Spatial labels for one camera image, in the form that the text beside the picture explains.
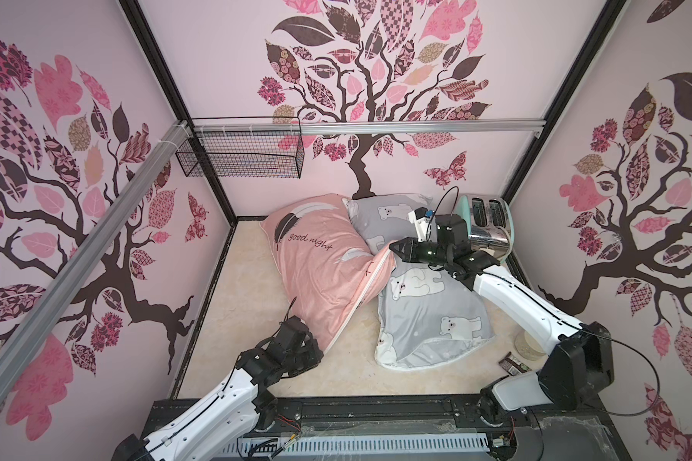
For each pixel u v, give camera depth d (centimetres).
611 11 68
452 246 61
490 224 94
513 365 80
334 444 70
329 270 83
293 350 64
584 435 72
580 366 41
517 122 92
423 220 71
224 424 56
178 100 83
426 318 81
